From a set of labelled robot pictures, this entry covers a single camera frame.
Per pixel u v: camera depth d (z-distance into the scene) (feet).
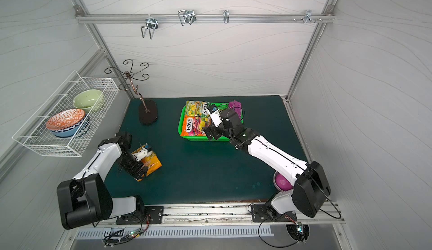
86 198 1.36
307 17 2.52
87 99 2.40
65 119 2.06
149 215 2.39
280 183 2.53
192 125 3.02
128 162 2.35
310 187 1.34
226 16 2.59
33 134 1.84
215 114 2.18
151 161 2.76
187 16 2.50
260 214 2.40
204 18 2.57
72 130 1.88
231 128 1.91
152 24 2.57
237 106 3.21
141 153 2.55
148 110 3.64
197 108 3.24
